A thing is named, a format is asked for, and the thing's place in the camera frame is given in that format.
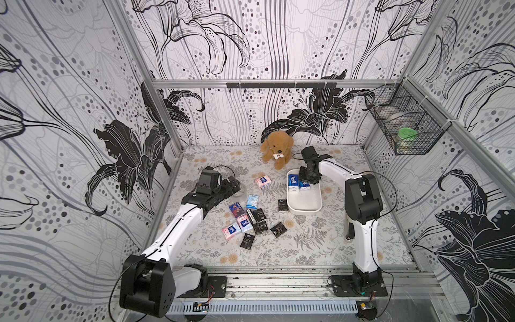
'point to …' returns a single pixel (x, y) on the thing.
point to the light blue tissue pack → (252, 202)
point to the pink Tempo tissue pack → (264, 182)
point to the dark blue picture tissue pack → (237, 209)
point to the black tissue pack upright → (251, 216)
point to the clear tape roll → (243, 191)
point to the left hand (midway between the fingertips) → (236, 190)
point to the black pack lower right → (278, 229)
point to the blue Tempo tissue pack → (294, 182)
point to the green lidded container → (406, 141)
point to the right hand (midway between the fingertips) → (305, 176)
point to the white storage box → (302, 197)
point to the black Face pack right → (282, 205)
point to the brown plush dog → (277, 148)
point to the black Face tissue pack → (259, 214)
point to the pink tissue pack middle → (245, 223)
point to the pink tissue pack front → (231, 231)
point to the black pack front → (247, 241)
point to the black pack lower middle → (260, 227)
